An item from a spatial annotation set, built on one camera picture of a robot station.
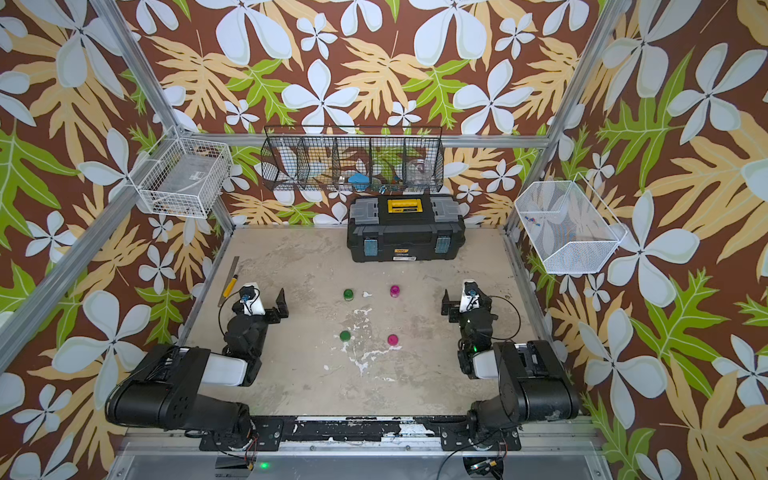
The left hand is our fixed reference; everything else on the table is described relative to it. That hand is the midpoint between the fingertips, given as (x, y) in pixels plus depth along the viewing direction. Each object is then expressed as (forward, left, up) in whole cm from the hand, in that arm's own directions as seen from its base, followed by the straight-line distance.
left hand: (266, 288), depth 88 cm
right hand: (+1, -59, -2) cm, 59 cm away
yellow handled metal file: (+9, +18, -11) cm, 23 cm away
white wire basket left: (+24, +24, +23) cm, 41 cm away
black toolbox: (+21, -42, +4) cm, 48 cm away
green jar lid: (-10, -23, -11) cm, 28 cm away
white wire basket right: (+12, -88, +15) cm, 90 cm away
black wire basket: (+40, -25, +19) cm, 51 cm away
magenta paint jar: (+5, -39, -10) cm, 41 cm away
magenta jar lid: (-11, -38, -12) cm, 41 cm away
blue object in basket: (+30, -27, +16) cm, 44 cm away
